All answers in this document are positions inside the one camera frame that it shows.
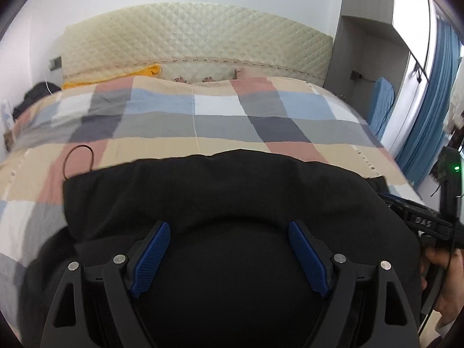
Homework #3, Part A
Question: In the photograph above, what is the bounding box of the large black jacket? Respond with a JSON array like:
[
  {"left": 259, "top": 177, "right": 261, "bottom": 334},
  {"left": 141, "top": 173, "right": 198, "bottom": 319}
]
[{"left": 19, "top": 150, "right": 422, "bottom": 347}]

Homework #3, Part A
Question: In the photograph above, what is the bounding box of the black clothes pile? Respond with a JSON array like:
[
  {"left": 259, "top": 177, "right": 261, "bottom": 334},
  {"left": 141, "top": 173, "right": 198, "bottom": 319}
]
[{"left": 12, "top": 82, "right": 61, "bottom": 121}]

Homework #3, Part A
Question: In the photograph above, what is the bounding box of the person's right hand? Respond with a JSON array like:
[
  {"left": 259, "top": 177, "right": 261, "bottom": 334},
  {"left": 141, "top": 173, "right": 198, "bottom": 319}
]
[{"left": 419, "top": 247, "right": 463, "bottom": 328}]

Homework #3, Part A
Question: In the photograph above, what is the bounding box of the blue curtain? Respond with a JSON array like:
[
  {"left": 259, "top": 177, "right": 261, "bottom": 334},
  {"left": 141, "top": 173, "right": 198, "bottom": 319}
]
[{"left": 396, "top": 19, "right": 461, "bottom": 188}]

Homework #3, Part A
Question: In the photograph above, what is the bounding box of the blue folded cloth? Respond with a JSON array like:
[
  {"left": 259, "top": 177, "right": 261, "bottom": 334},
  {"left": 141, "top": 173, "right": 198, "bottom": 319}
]
[{"left": 367, "top": 77, "right": 396, "bottom": 140}]

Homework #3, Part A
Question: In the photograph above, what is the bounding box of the plaid patchwork bed quilt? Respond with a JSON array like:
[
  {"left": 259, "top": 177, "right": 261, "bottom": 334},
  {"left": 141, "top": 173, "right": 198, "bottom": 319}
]
[{"left": 1, "top": 76, "right": 419, "bottom": 327}]

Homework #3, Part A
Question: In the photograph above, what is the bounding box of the brown cardboard box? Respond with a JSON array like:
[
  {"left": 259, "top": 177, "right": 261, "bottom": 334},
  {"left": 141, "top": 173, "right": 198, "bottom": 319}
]
[{"left": 3, "top": 131, "right": 14, "bottom": 153}]

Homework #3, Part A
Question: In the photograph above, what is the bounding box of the grey wardrobe cabinet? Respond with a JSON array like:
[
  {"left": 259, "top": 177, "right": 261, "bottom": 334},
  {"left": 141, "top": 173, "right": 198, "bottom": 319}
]
[{"left": 324, "top": 0, "right": 410, "bottom": 118}]

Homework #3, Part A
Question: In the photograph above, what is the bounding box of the white spray bottle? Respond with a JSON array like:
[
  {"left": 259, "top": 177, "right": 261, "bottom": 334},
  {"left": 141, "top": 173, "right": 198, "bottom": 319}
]
[{"left": 0, "top": 98, "right": 14, "bottom": 131}]

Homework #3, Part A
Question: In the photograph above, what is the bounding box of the yellow cloth strip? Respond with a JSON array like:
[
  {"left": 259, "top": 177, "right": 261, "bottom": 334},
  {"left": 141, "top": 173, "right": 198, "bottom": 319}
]
[{"left": 62, "top": 64, "right": 162, "bottom": 90}]

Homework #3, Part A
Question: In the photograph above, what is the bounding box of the floral pillow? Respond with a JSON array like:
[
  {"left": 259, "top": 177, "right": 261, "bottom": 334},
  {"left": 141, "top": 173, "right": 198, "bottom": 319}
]
[{"left": 157, "top": 68, "right": 259, "bottom": 84}]

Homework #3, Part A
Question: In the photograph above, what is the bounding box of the cream quilted headboard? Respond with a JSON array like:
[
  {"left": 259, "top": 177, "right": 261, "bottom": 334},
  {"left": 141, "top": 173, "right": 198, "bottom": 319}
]
[{"left": 61, "top": 2, "right": 333, "bottom": 86}]

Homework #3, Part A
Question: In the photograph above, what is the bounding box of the black cable loop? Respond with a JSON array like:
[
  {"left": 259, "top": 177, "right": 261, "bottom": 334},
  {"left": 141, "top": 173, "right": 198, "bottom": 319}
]
[{"left": 62, "top": 144, "right": 95, "bottom": 180}]

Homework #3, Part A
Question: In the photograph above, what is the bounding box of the grey wall socket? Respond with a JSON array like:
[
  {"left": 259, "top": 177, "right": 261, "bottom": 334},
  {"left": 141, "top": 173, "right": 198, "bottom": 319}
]
[{"left": 49, "top": 57, "right": 62, "bottom": 72}]

